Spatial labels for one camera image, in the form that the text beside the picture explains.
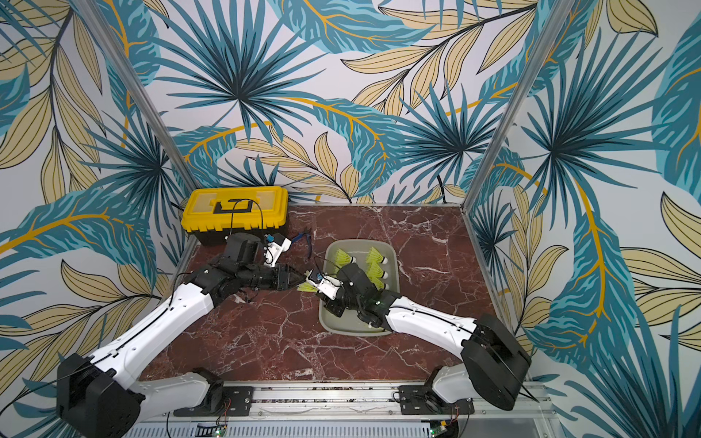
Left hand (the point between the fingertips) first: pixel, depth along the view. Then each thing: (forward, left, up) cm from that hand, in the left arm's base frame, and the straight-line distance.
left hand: (301, 283), depth 74 cm
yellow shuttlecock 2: (-1, -2, -1) cm, 2 cm away
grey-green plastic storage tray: (-4, -13, -19) cm, 23 cm away
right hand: (+2, -5, -7) cm, 9 cm away
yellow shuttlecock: (+20, -22, -17) cm, 35 cm away
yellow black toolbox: (+28, +35, -4) cm, 46 cm away
